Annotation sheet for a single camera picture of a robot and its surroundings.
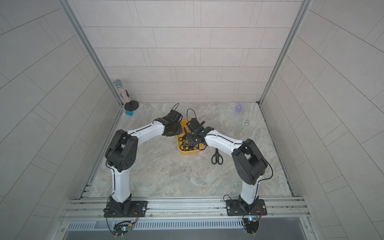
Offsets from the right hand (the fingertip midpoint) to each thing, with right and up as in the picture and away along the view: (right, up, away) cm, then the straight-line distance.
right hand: (191, 138), depth 91 cm
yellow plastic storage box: (-3, +10, -13) cm, 17 cm away
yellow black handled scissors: (-4, -5, +1) cm, 6 cm away
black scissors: (+6, -3, -19) cm, 20 cm away
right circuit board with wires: (+29, -35, -23) cm, 51 cm away
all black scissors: (+16, -11, -3) cm, 20 cm away
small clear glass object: (+39, +9, +13) cm, 42 cm away
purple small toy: (+34, +19, +19) cm, 43 cm away
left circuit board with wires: (-29, -36, -26) cm, 53 cm away
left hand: (-7, +5, +8) cm, 11 cm away
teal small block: (-47, +16, +19) cm, 53 cm away
